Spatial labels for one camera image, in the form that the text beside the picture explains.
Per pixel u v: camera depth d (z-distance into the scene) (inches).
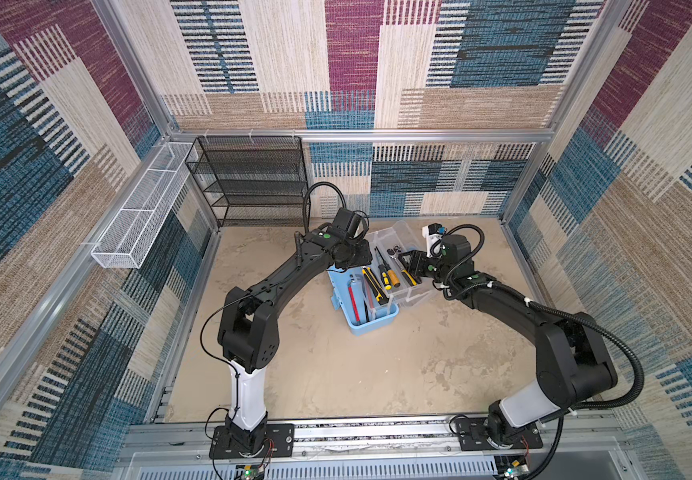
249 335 19.6
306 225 44.3
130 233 32.5
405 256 34.1
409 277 33.5
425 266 31.0
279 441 28.8
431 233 31.8
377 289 35.0
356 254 30.3
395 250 36.2
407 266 31.9
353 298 38.9
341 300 35.6
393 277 33.5
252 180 42.7
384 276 33.4
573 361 17.6
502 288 23.6
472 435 28.7
